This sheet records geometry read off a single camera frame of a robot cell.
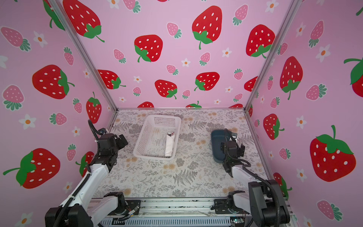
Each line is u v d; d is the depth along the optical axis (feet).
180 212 2.40
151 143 3.23
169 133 3.34
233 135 2.50
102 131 2.30
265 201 1.37
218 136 3.55
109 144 2.07
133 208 2.39
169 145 3.13
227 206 2.41
